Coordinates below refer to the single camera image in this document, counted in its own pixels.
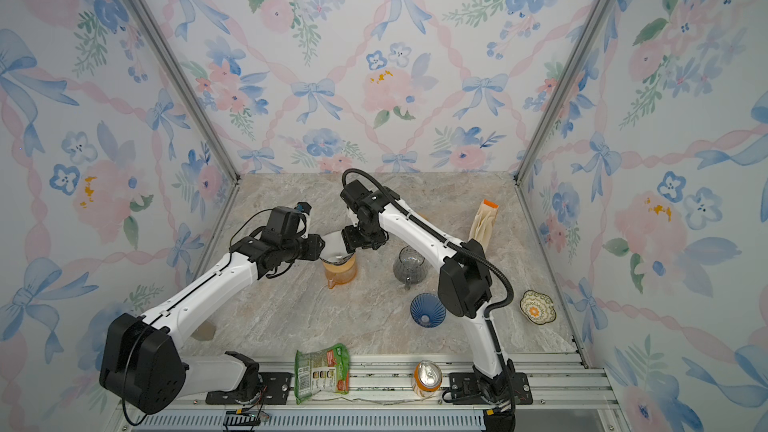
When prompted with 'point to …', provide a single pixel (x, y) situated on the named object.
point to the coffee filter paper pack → (484, 223)
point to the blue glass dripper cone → (428, 310)
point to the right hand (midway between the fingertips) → (356, 244)
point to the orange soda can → (427, 378)
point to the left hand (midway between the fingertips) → (320, 240)
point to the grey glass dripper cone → (341, 262)
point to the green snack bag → (322, 371)
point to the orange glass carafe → (342, 273)
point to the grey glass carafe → (411, 267)
